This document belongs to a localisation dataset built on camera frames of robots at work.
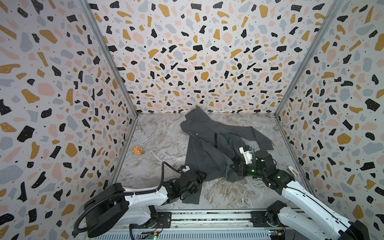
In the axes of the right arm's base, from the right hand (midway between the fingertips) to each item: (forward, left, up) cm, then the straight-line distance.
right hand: (228, 164), depth 76 cm
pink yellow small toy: (+15, +55, -12) cm, 58 cm away
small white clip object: (+4, -41, -16) cm, 44 cm away
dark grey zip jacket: (+15, +7, -7) cm, 18 cm away
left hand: (-3, +10, -8) cm, 13 cm away
